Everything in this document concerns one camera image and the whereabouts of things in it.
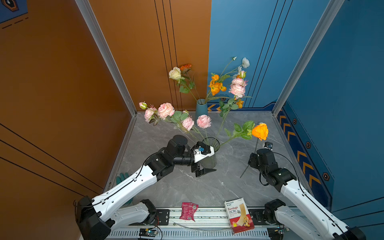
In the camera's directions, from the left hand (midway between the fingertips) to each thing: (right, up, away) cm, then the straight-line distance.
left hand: (212, 156), depth 66 cm
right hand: (+24, -4, +17) cm, 30 cm away
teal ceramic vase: (-4, +25, +33) cm, 42 cm away
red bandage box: (+13, -30, +5) cm, 33 cm away
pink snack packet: (-11, -29, +8) cm, 32 cm away
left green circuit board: (-31, -37, +5) cm, 48 cm away
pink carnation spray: (-3, +16, +7) cm, 17 cm away
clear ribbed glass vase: (+2, -11, +31) cm, 33 cm away
